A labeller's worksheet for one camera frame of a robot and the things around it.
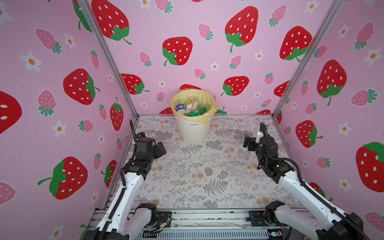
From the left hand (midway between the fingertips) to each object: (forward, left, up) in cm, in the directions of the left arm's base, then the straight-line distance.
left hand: (155, 146), depth 80 cm
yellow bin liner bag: (+35, -27, +6) cm, 45 cm away
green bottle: (+19, -23, +8) cm, 31 cm away
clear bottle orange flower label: (+28, -18, +6) cm, 33 cm away
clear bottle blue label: (+28, -29, +5) cm, 40 cm away
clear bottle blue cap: (+22, -13, +8) cm, 27 cm away
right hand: (+4, -53, +6) cm, 54 cm away
